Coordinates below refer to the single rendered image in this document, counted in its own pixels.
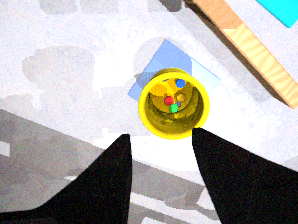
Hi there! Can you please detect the light brown wooden plank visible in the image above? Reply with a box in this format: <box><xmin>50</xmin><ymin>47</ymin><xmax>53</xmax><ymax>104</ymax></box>
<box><xmin>183</xmin><ymin>0</ymin><xmax>298</xmax><ymax>110</ymax></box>

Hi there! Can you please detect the red marble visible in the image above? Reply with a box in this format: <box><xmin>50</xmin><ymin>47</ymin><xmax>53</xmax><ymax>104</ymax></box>
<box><xmin>164</xmin><ymin>96</ymin><xmax>174</xmax><ymax>105</ymax></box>

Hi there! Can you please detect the olive-yellow cup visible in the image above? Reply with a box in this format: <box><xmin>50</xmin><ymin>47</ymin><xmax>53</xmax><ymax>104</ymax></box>
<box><xmin>138</xmin><ymin>67</ymin><xmax>210</xmax><ymax>140</ymax></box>

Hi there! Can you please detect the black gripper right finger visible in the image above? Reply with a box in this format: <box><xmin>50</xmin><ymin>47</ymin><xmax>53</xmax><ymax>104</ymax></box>
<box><xmin>192</xmin><ymin>127</ymin><xmax>298</xmax><ymax>224</ymax></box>

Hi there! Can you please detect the blue marble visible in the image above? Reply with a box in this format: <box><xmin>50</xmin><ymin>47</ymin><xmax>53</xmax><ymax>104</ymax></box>
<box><xmin>176</xmin><ymin>79</ymin><xmax>185</xmax><ymax>88</ymax></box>

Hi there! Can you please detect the green marble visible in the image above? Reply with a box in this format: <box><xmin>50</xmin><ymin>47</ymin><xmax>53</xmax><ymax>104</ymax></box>
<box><xmin>169</xmin><ymin>104</ymin><xmax>179</xmax><ymax>113</ymax></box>

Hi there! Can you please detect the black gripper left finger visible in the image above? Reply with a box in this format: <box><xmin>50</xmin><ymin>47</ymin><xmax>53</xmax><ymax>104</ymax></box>
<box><xmin>0</xmin><ymin>134</ymin><xmax>132</xmax><ymax>224</ymax></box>

